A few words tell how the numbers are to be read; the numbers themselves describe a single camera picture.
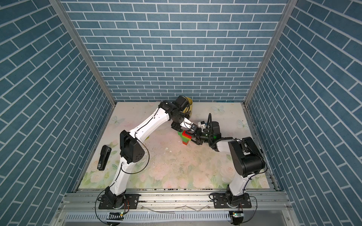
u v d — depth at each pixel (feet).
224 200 2.42
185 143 3.14
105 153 2.98
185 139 2.91
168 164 2.88
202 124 2.92
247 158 1.58
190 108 2.47
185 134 2.83
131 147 1.72
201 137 2.70
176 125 2.58
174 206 2.42
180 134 2.87
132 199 2.43
